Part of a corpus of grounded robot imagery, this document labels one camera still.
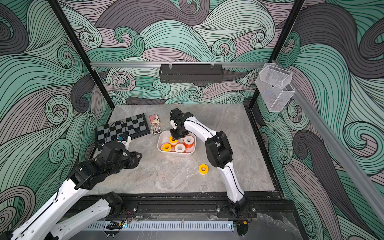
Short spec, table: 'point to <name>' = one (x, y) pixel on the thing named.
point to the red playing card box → (154, 119)
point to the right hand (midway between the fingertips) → (178, 137)
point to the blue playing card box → (155, 128)
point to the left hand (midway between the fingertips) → (138, 154)
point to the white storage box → (163, 137)
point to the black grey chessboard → (134, 126)
